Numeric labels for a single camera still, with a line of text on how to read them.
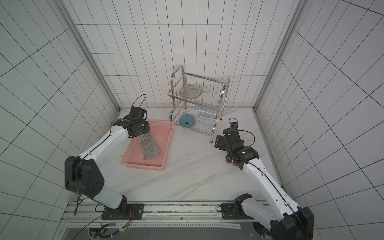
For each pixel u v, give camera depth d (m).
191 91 0.93
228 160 0.90
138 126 0.73
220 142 0.70
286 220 0.37
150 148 0.92
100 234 0.68
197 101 0.83
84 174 0.43
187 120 1.03
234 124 0.67
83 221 0.71
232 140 0.56
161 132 1.06
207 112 1.04
